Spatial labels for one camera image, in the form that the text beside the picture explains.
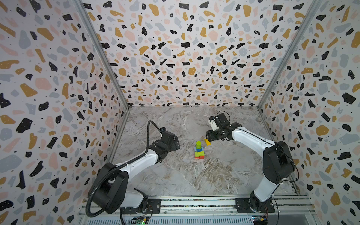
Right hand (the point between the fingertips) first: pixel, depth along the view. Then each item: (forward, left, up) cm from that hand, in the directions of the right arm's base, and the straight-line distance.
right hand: (208, 133), depth 91 cm
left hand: (-6, +23, -1) cm, 23 cm away
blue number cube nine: (-10, +6, -4) cm, 13 cm away
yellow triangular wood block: (-1, -1, -12) cm, 12 cm away
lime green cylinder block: (-10, +6, +2) cm, 12 cm away
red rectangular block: (-12, +5, -11) cm, 17 cm away
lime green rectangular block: (-11, +6, -8) cm, 15 cm away
